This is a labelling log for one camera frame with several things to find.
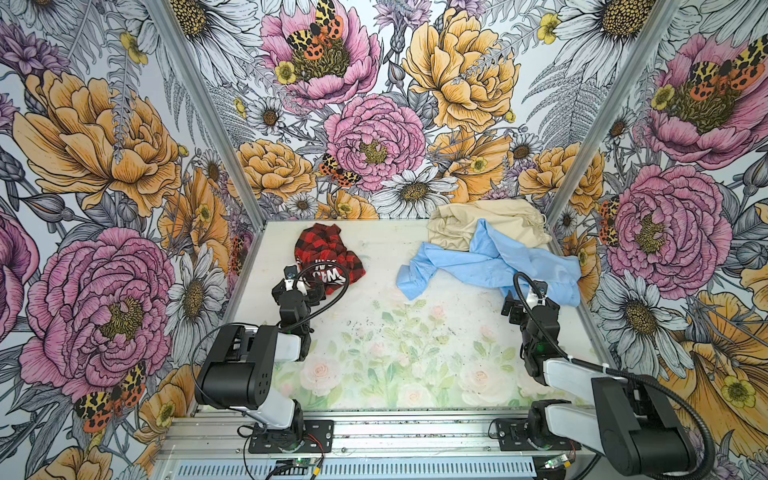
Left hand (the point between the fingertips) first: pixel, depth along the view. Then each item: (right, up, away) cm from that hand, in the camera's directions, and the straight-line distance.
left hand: (302, 283), depth 93 cm
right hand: (+67, -5, -4) cm, 67 cm away
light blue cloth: (+64, +7, +10) cm, 65 cm away
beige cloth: (+51, +19, +22) cm, 59 cm away
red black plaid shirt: (+5, +8, +7) cm, 11 cm away
